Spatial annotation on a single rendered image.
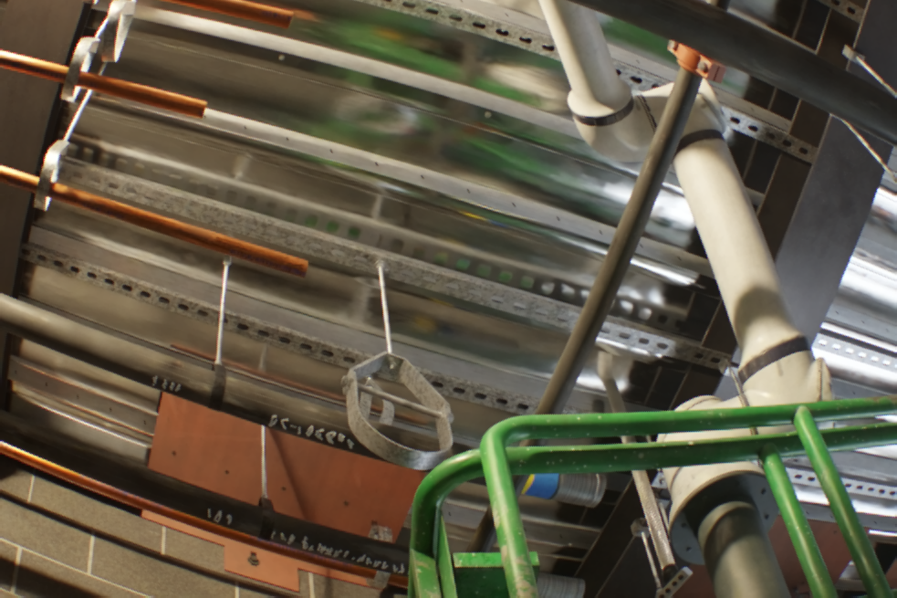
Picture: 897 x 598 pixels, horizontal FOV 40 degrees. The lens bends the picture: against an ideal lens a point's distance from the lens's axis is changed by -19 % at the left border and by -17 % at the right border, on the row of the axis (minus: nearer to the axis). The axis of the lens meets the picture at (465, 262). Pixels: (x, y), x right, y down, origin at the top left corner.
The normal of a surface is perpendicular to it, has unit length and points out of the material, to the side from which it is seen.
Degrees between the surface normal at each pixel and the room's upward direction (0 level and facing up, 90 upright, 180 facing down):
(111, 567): 90
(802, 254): 180
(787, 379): 131
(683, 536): 180
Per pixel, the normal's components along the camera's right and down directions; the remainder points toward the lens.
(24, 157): 0.10, 0.43
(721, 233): -0.59, -0.16
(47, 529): 0.35, -0.86
